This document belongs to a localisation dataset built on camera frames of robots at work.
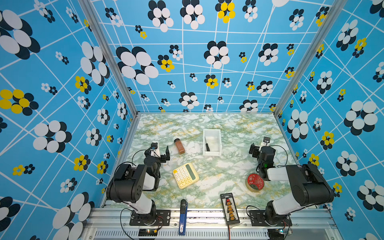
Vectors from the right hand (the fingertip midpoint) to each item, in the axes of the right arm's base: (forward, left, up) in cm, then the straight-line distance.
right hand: (263, 145), depth 93 cm
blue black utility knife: (-39, +48, -4) cm, 62 cm away
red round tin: (-22, +10, -4) cm, 24 cm away
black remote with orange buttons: (-35, +25, -5) cm, 43 cm away
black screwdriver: (+2, +35, -5) cm, 35 cm away
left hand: (-3, +64, +4) cm, 64 cm away
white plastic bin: (+11, +30, -6) cm, 33 cm away
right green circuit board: (-45, +4, -7) cm, 46 cm away
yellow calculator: (-18, +48, -4) cm, 52 cm away
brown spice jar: (+1, +53, -2) cm, 53 cm away
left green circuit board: (-45, +65, -8) cm, 80 cm away
